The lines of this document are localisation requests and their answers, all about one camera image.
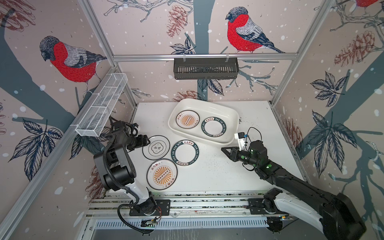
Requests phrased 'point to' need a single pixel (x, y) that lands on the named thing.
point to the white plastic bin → (205, 109)
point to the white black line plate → (158, 148)
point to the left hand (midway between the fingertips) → (141, 142)
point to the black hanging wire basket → (206, 68)
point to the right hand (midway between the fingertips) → (221, 151)
